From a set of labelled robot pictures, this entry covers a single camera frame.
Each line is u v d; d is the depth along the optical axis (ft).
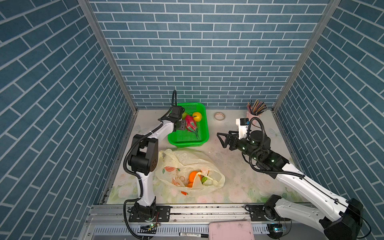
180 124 2.98
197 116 3.53
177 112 2.58
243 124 1.99
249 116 3.45
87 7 2.30
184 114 3.55
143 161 1.74
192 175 2.68
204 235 2.22
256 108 3.48
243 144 2.03
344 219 1.25
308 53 2.90
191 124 3.34
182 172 2.90
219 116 3.83
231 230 2.21
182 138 3.38
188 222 2.37
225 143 2.07
